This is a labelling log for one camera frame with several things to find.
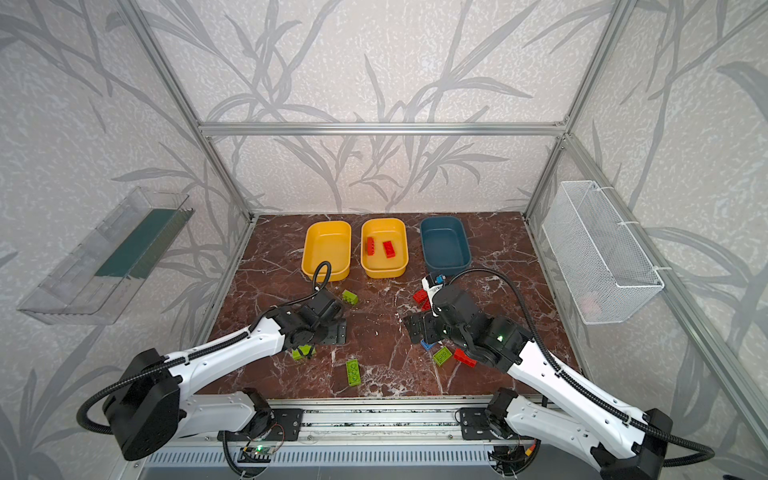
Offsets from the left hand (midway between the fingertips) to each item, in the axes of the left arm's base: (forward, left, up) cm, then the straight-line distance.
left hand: (337, 324), depth 85 cm
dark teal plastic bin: (+34, -35, -7) cm, 49 cm away
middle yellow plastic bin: (+43, -11, -8) cm, 45 cm away
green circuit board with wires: (-30, +16, -7) cm, 35 cm away
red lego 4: (-8, -35, -3) cm, 36 cm away
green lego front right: (-7, -30, -5) cm, 31 cm away
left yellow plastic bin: (+35, +10, -6) cm, 37 cm away
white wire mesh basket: (-2, -61, +30) cm, 68 cm away
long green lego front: (-12, -5, -4) cm, 13 cm away
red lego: (+32, -7, -4) cm, 33 cm away
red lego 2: (+31, -14, -5) cm, 34 cm away
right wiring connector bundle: (-31, -47, -9) cm, 57 cm away
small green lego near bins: (+11, -2, -4) cm, 12 cm away
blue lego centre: (-5, -26, -3) cm, 27 cm away
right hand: (-1, -23, +15) cm, 27 cm away
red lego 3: (+12, -25, -5) cm, 28 cm away
